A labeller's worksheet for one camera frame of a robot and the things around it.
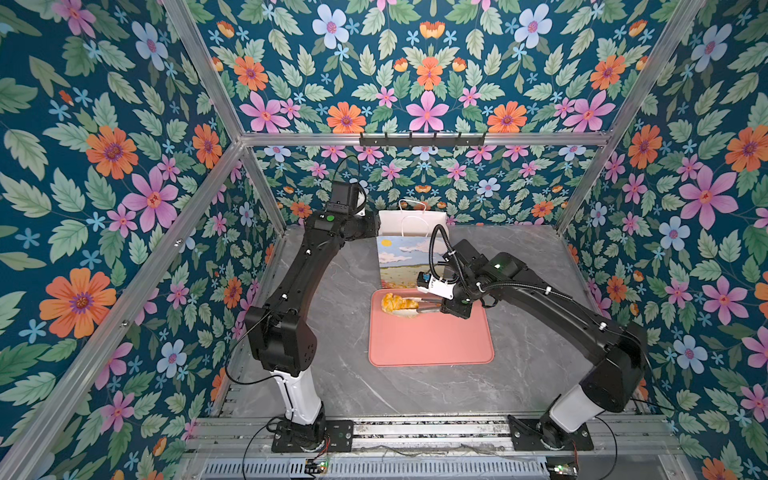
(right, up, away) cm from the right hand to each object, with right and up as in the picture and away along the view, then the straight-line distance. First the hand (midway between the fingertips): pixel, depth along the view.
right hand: (445, 298), depth 79 cm
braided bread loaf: (-15, -2, +5) cm, 16 cm away
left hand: (-18, +23, +3) cm, 29 cm away
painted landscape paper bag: (-11, +16, +4) cm, 20 cm away
